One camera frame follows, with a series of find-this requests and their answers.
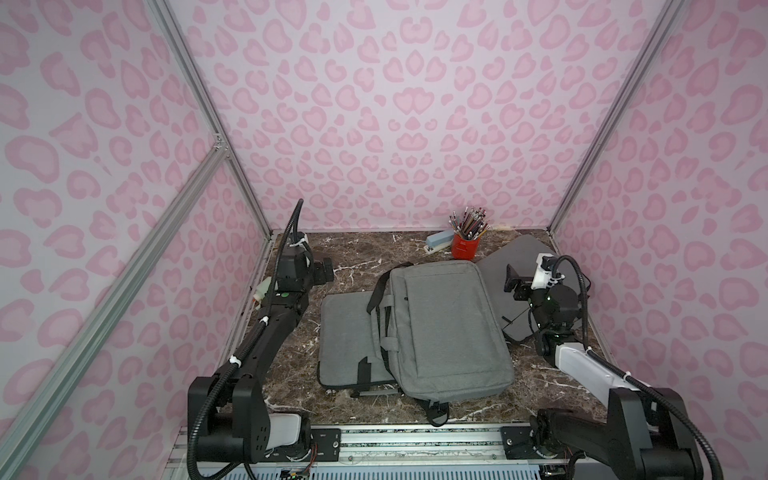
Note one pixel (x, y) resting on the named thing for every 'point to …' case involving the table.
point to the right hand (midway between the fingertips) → (525, 265)
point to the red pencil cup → (465, 249)
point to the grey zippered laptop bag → (440, 333)
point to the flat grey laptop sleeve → (347, 356)
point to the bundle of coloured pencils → (471, 225)
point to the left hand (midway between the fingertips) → (315, 258)
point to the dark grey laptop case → (533, 264)
